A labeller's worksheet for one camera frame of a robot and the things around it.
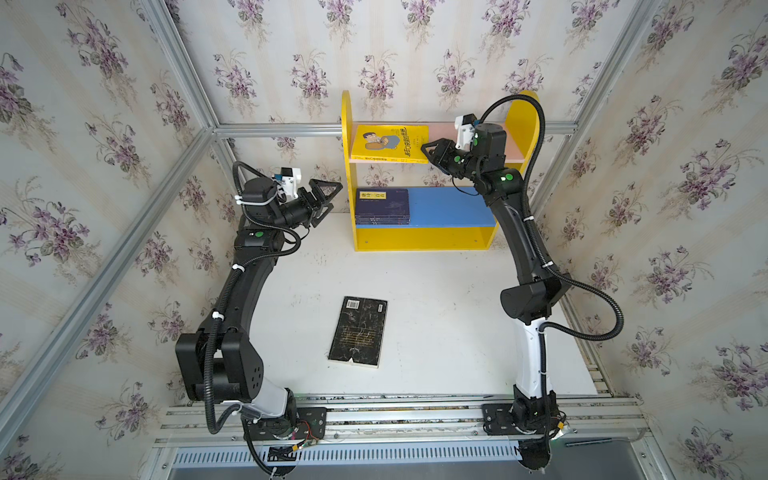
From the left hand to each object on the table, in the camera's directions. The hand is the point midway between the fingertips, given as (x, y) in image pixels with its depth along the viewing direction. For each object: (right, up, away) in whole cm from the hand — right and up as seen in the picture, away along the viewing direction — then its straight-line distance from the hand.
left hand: (337, 191), depth 72 cm
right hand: (+22, +12, +5) cm, 25 cm away
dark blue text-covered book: (+11, +1, +28) cm, 30 cm away
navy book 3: (+11, -6, +26) cm, 29 cm away
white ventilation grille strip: (+34, -64, -2) cm, 72 cm away
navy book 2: (+11, -6, +24) cm, 26 cm away
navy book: (+11, -4, +24) cm, 27 cm away
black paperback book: (+4, -39, +14) cm, 42 cm away
